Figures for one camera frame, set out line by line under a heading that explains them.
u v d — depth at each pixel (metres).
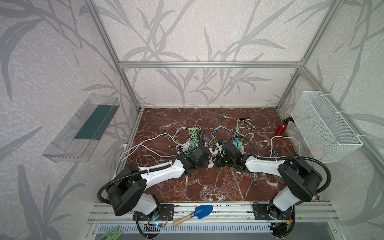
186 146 0.89
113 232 0.69
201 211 0.74
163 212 0.72
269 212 0.65
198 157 0.64
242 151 0.89
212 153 0.86
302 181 0.45
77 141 0.64
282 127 0.97
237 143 0.91
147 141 1.01
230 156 0.71
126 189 0.42
